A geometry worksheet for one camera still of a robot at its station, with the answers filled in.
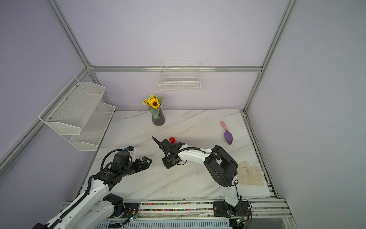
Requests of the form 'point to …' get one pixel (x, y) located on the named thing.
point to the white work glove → (250, 175)
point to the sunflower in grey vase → (154, 104)
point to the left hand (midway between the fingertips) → (145, 164)
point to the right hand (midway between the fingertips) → (171, 166)
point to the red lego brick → (172, 140)
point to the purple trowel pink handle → (228, 135)
